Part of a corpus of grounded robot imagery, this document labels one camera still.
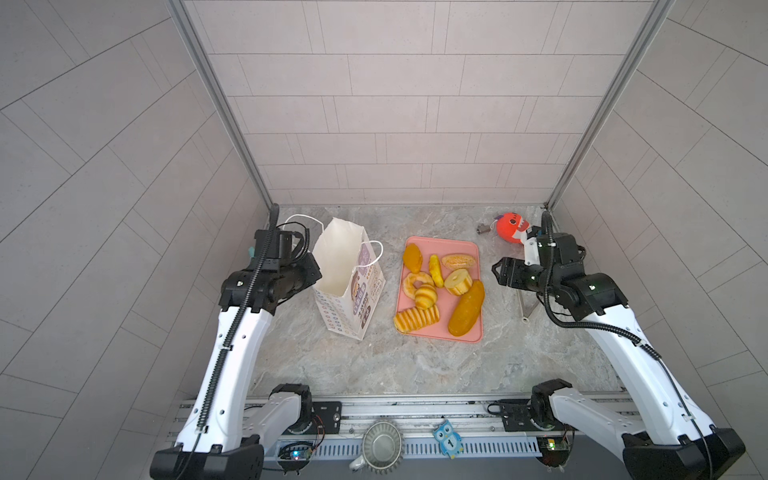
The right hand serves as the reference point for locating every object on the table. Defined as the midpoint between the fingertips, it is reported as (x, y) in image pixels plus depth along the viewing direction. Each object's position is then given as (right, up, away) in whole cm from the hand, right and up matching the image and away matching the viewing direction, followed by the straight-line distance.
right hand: (501, 268), depth 74 cm
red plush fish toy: (+12, +12, +27) cm, 32 cm away
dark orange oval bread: (-21, 0, +23) cm, 31 cm away
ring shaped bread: (-21, -6, +20) cm, 30 cm away
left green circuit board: (-49, -40, -9) cm, 64 cm away
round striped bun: (-18, -9, +11) cm, 23 cm away
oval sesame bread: (-7, 0, +21) cm, 22 cm away
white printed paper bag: (-36, -2, -7) cm, 37 cm away
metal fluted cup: (-29, -40, -6) cm, 50 cm away
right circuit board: (+10, -41, -6) cm, 43 cm away
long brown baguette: (-6, -13, +11) cm, 18 cm away
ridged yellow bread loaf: (-22, -16, +10) cm, 29 cm away
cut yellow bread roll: (-8, -6, +15) cm, 18 cm away
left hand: (-44, +1, -2) cm, 44 cm away
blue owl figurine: (-14, -38, -7) cm, 41 cm away
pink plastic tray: (-14, -19, +11) cm, 26 cm away
